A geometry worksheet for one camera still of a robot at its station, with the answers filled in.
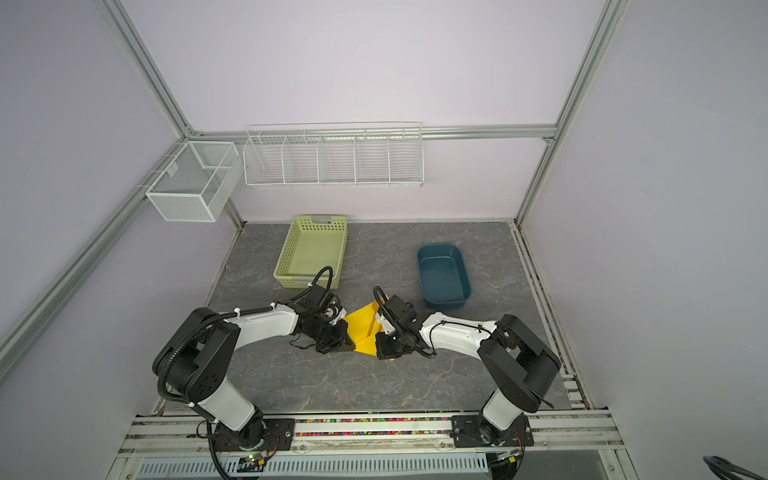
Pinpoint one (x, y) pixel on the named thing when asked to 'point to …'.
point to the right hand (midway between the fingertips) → (377, 356)
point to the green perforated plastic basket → (312, 242)
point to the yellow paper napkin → (362, 325)
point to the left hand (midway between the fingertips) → (354, 350)
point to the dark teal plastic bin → (444, 274)
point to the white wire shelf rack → (334, 155)
